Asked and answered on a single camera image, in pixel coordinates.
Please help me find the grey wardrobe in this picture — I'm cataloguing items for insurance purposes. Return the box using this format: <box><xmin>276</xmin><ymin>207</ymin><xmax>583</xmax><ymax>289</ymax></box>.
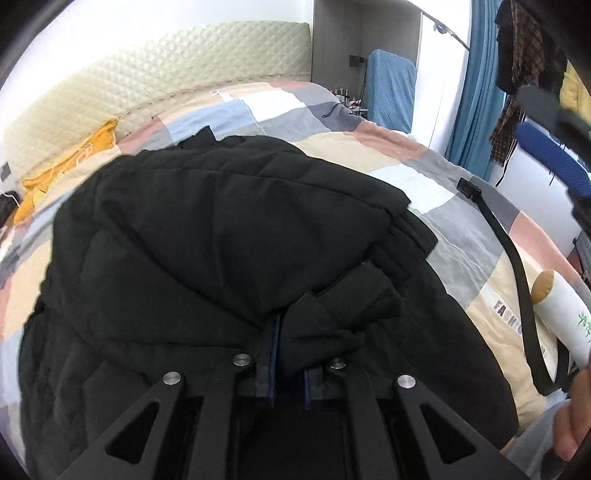
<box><xmin>311</xmin><ymin>0</ymin><xmax>472</xmax><ymax>153</ymax></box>

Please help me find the black hanging garment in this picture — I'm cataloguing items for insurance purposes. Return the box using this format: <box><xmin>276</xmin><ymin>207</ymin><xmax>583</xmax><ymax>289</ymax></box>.
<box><xmin>494</xmin><ymin>0</ymin><xmax>525</xmax><ymax>93</ymax></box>

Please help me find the black puffer jacket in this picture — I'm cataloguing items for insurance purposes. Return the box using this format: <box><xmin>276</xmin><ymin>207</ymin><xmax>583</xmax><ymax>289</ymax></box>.
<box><xmin>18</xmin><ymin>124</ymin><xmax>520</xmax><ymax>480</ymax></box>

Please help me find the blue cloth-covered chair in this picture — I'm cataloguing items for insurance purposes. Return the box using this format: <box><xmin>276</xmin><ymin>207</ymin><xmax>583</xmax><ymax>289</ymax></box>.
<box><xmin>367</xmin><ymin>48</ymin><xmax>417</xmax><ymax>134</ymax></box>

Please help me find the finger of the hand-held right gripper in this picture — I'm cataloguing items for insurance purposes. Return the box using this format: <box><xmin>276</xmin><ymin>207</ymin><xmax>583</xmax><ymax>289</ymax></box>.
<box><xmin>514</xmin><ymin>121</ymin><xmax>591</xmax><ymax>200</ymax></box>
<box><xmin>517</xmin><ymin>85</ymin><xmax>591</xmax><ymax>136</ymax></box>

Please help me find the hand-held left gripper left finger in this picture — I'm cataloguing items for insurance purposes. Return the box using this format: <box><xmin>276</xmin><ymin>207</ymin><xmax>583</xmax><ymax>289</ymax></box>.
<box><xmin>58</xmin><ymin>315</ymin><xmax>284</xmax><ymax>480</ymax></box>

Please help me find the yellow cloth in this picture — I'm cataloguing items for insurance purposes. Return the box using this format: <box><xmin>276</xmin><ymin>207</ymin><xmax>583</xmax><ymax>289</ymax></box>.
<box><xmin>13</xmin><ymin>117</ymin><xmax>122</xmax><ymax>227</ymax></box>

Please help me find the black bag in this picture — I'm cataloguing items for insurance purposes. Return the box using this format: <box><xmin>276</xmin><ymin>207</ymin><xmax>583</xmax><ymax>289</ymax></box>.
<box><xmin>0</xmin><ymin>191</ymin><xmax>21</xmax><ymax>229</ymax></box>

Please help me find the white cylindrical plush pillow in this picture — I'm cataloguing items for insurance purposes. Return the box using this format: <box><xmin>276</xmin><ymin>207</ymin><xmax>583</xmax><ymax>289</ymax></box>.
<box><xmin>531</xmin><ymin>271</ymin><xmax>591</xmax><ymax>371</ymax></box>

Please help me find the yellow hanging garment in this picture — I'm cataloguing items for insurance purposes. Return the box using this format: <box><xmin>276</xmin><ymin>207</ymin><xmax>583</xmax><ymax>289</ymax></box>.
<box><xmin>558</xmin><ymin>62</ymin><xmax>591</xmax><ymax>121</ymax></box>

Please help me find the blue curtain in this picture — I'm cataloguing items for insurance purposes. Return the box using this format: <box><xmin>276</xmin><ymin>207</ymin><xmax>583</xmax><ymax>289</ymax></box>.
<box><xmin>445</xmin><ymin>0</ymin><xmax>509</xmax><ymax>182</ymax></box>

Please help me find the cream quilted headboard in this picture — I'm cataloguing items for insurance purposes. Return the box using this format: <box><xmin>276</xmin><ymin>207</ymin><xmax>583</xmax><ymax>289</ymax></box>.
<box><xmin>4</xmin><ymin>21</ymin><xmax>311</xmax><ymax>181</ymax></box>

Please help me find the person's right hand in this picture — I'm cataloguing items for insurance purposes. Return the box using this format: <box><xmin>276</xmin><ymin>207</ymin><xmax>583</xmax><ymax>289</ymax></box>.
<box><xmin>553</xmin><ymin>399</ymin><xmax>588</xmax><ymax>463</ymax></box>

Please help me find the black cable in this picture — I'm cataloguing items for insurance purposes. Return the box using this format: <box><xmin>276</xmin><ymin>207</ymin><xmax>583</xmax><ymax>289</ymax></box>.
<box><xmin>322</xmin><ymin>104</ymin><xmax>365</xmax><ymax>120</ymax></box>

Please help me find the black rail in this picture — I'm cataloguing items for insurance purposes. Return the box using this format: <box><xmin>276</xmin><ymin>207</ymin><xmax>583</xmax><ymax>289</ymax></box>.
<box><xmin>422</xmin><ymin>11</ymin><xmax>471</xmax><ymax>51</ymax></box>

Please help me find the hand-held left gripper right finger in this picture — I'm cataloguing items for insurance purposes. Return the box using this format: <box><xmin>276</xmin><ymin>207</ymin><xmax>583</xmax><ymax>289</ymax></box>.
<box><xmin>302</xmin><ymin>355</ymin><xmax>529</xmax><ymax>480</ymax></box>

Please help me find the patchwork quilt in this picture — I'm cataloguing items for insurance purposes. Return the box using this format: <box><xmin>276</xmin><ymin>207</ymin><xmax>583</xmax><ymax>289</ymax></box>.
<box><xmin>0</xmin><ymin>78</ymin><xmax>585</xmax><ymax>425</ymax></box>

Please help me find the brown patterned scarf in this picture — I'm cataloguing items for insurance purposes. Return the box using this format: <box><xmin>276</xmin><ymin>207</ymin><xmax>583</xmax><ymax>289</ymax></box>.
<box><xmin>489</xmin><ymin>0</ymin><xmax>546</xmax><ymax>165</ymax></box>

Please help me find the black strap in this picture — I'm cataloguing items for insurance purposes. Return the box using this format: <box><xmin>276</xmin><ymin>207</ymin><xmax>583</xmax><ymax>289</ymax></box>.
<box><xmin>456</xmin><ymin>178</ymin><xmax>555</xmax><ymax>397</ymax></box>

